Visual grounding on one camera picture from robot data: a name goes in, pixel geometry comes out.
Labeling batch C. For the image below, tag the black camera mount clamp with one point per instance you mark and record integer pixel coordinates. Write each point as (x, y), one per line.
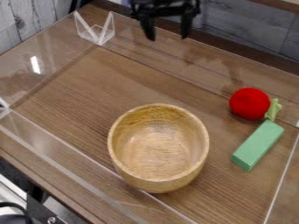
(30, 213)

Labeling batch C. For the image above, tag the red plush tomato toy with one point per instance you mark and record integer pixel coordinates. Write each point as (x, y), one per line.
(251, 104)

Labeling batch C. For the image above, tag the green rectangular block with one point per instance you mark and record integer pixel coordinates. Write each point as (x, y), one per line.
(255, 147)

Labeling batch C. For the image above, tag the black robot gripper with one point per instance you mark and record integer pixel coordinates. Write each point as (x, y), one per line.
(146, 9)

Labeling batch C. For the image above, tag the clear acrylic corner bracket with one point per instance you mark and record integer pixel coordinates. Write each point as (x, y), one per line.
(96, 34)

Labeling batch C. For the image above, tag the brown wooden bowl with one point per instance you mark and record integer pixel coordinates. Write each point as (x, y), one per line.
(158, 143)

